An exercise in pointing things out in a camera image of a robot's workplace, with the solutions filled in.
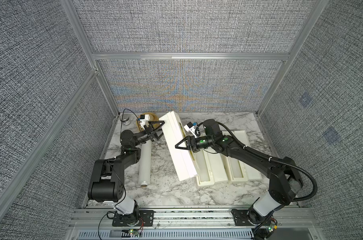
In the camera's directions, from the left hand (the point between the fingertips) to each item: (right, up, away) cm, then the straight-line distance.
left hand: (168, 127), depth 75 cm
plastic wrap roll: (-15, -25, +12) cm, 32 cm away
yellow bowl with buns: (-14, +7, +35) cm, 38 cm away
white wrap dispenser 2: (+23, -23, +9) cm, 34 cm away
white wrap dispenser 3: (+7, -15, -7) cm, 18 cm away
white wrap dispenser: (+39, -24, +8) cm, 47 cm away
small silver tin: (-34, +6, +35) cm, 49 cm away
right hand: (+5, -9, -3) cm, 11 cm away
